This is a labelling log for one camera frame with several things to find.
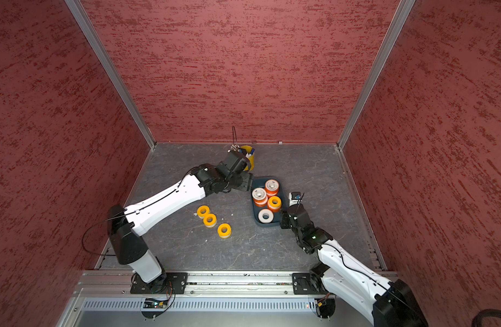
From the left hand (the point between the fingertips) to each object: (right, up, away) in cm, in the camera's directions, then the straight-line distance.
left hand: (244, 182), depth 78 cm
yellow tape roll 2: (-21, -16, +12) cm, 29 cm away
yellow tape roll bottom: (-9, -22, +7) cm, 25 cm away
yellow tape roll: (+13, -11, +14) cm, 22 cm away
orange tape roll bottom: (+6, -8, +14) cm, 18 cm away
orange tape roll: (+12, -4, +19) cm, 23 cm away
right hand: (+17, -14, +7) cm, 23 cm away
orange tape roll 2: (+9, -15, +13) cm, 22 cm away
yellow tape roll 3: (-16, -18, +11) cm, 27 cm away
